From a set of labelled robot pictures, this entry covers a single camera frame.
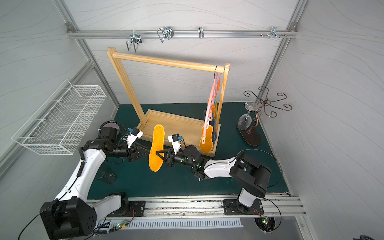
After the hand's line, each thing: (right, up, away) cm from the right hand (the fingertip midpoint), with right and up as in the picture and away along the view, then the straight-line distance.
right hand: (155, 153), depth 71 cm
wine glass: (+47, +16, +11) cm, 51 cm away
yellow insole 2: (+26, +1, +12) cm, 29 cm away
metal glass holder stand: (+57, +4, +28) cm, 64 cm away
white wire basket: (-45, +14, -3) cm, 47 cm away
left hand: (-6, 0, +3) cm, 7 cm away
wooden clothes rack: (+21, +5, +31) cm, 38 cm away
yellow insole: (0, -4, +1) cm, 4 cm away
